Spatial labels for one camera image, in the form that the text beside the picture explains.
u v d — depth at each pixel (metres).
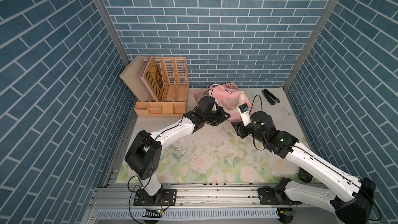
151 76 0.95
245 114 0.63
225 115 0.80
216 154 0.88
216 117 0.72
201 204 0.73
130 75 0.91
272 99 1.12
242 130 0.65
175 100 1.14
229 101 0.93
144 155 0.45
